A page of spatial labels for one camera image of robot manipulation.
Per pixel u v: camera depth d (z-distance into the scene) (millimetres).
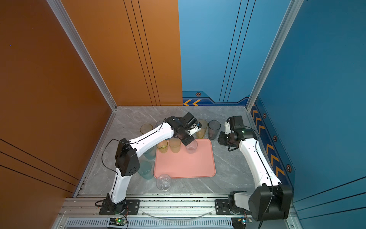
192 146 914
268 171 425
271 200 377
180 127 625
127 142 523
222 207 725
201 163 856
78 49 836
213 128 939
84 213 731
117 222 708
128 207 728
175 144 870
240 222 707
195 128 713
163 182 821
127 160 501
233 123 630
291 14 714
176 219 706
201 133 963
